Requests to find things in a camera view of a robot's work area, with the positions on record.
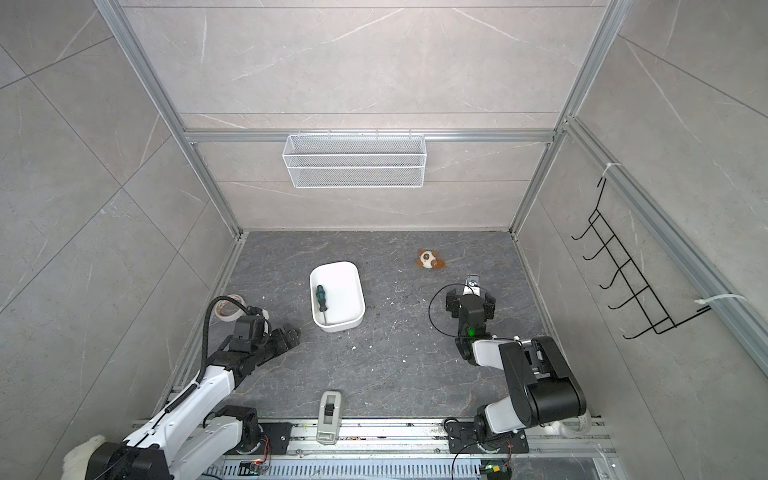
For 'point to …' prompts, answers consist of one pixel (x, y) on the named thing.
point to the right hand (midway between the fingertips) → (470, 289)
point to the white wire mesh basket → (354, 161)
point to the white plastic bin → (344, 298)
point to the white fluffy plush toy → (76, 460)
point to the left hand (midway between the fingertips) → (287, 331)
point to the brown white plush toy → (428, 258)
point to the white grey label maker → (330, 417)
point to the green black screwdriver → (320, 291)
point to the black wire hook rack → (627, 274)
